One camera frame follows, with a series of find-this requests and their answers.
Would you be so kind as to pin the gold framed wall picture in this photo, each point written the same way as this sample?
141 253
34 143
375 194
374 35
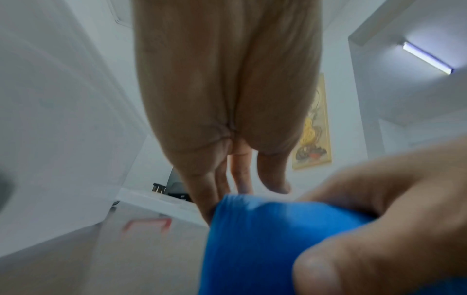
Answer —
321 129

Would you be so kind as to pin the person's left hand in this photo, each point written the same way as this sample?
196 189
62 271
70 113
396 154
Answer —
219 72

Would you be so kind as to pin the person's right hand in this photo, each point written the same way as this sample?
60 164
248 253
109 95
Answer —
401 216

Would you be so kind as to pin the white ceiling tube light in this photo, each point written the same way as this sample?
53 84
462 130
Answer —
427 56

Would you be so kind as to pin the black chair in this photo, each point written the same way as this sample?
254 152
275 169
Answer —
177 187

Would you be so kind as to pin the blue plastic bag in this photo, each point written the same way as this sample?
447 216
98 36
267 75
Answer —
248 245

